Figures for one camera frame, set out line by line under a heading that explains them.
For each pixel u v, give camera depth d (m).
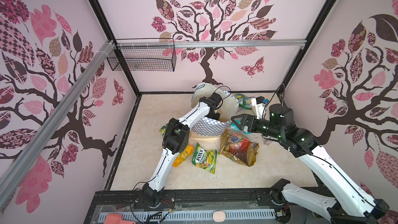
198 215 0.70
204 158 0.83
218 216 0.69
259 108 0.59
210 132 0.83
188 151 0.83
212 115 0.85
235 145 0.85
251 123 0.56
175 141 0.60
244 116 0.56
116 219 0.69
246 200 0.73
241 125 0.57
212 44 0.94
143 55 0.95
